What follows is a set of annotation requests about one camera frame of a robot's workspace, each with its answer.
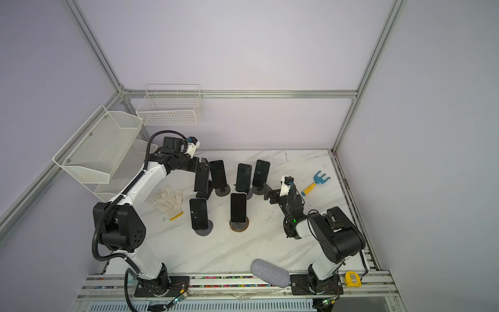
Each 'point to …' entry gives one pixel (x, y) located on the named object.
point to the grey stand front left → (204, 232)
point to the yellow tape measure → (349, 281)
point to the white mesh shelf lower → (130, 165)
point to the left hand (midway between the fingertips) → (200, 166)
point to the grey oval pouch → (270, 273)
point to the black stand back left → (204, 195)
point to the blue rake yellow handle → (317, 180)
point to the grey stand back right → (260, 190)
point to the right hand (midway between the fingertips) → (268, 184)
